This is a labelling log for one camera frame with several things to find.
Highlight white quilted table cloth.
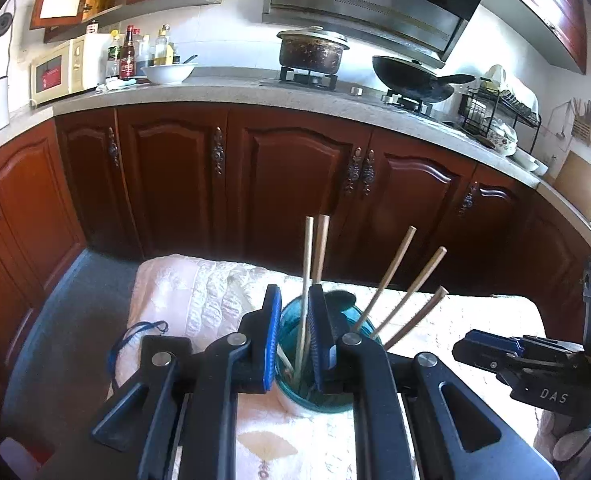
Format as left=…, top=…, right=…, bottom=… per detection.
left=107, top=252, right=549, bottom=480

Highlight dark cooking pot with lid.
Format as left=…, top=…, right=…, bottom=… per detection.
left=277, top=26, right=350, bottom=75

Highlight upper right wall cabinet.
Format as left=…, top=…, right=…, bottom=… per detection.
left=482, top=0, right=587, bottom=75

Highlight red label sauce bottle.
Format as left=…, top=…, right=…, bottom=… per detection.
left=119, top=25, right=136, bottom=80

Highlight white bowl on counter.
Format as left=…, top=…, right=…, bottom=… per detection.
left=144, top=63, right=195, bottom=84

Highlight wall chopstick holder basket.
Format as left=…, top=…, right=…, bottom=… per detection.
left=571, top=98, right=591, bottom=145

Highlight white microwave oven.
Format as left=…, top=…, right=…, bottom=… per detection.
left=30, top=32, right=111, bottom=105

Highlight floral ceramic pot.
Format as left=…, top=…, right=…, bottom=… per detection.
left=486, top=119, right=518, bottom=157

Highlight dark wood base cabinets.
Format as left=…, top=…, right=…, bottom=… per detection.
left=0, top=103, right=591, bottom=407

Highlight black wok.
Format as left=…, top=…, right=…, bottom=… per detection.
left=373, top=55, right=475, bottom=104

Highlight wooden cutting board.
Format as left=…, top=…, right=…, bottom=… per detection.
left=553, top=152, right=591, bottom=221

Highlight teal rimmed utensil holder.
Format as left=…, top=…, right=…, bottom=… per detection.
left=275, top=284, right=375, bottom=418

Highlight gas stove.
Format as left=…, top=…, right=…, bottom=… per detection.
left=260, top=67, right=445, bottom=122

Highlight black dish rack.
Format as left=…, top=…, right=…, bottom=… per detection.
left=458, top=87, right=542, bottom=154

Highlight dark wooden chopstick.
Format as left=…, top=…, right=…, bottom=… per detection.
left=383, top=286, right=448, bottom=350

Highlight right gloved hand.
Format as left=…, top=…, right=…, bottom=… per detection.
left=533, top=411, right=591, bottom=463

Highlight yellow oil bottle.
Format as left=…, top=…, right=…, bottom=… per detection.
left=154, top=24, right=173, bottom=66

